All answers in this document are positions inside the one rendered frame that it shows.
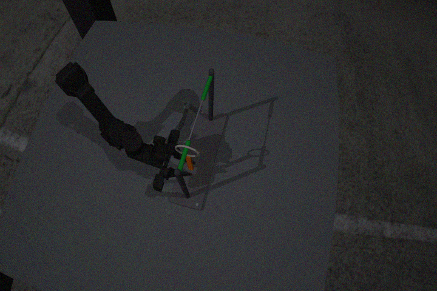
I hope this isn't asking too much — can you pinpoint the orange handle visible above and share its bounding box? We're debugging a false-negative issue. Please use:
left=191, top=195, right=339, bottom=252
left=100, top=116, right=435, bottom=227
left=175, top=144, right=200, bottom=171

